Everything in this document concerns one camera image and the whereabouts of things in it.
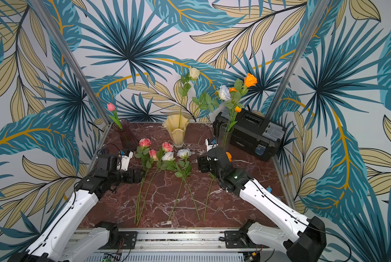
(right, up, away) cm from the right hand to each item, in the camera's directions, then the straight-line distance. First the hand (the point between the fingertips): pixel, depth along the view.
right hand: (204, 156), depth 76 cm
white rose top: (+1, +27, +6) cm, 28 cm away
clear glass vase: (+14, +11, +22) cm, 28 cm away
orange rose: (+19, +24, +10) cm, 32 cm away
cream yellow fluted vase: (-15, +17, +21) cm, 31 cm away
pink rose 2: (-29, -2, +22) cm, 36 cm away
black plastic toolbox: (+28, +11, +16) cm, 34 cm away
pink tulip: (-48, +25, +9) cm, 55 cm away
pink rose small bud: (-22, +3, +25) cm, 33 cm away
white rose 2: (-10, -1, +22) cm, 24 cm away
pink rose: (-36, -3, +23) cm, 43 cm away
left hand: (-33, -9, +3) cm, 34 cm away
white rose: (-19, -7, +19) cm, 28 cm away
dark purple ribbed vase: (-43, +7, +20) cm, 48 cm away
